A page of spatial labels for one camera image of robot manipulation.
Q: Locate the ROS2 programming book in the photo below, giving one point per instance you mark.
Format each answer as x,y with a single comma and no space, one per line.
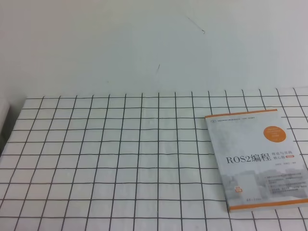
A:
259,163

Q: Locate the white black-grid tablecloth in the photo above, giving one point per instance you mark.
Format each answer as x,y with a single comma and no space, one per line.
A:
133,162

